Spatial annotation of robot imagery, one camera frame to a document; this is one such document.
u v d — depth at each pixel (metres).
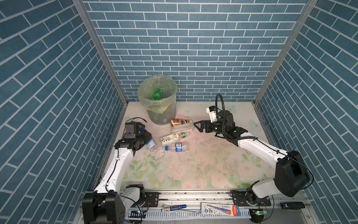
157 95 1.03
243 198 0.73
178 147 0.89
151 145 0.79
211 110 0.74
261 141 0.53
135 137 0.62
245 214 0.70
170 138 0.92
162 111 0.89
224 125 0.64
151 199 0.73
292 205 0.69
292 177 0.44
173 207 0.70
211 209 0.70
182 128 1.01
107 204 0.39
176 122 1.01
